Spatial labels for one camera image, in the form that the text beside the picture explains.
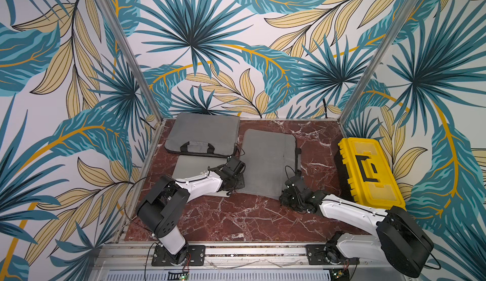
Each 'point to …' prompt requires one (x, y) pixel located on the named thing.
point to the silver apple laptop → (187, 166)
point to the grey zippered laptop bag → (209, 135)
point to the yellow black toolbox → (367, 175)
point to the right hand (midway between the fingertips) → (280, 199)
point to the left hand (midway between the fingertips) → (240, 185)
